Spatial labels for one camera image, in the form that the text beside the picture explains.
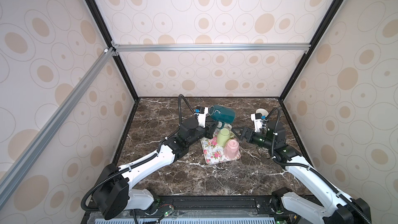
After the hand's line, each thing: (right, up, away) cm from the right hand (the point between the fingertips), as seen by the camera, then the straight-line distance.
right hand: (241, 129), depth 76 cm
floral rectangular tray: (-12, -16, +15) cm, 25 cm away
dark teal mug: (-11, +8, -7) cm, 15 cm away
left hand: (-10, +4, -4) cm, 11 cm away
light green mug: (-8, -5, +11) cm, 15 cm away
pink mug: (-3, -11, +7) cm, 13 cm away
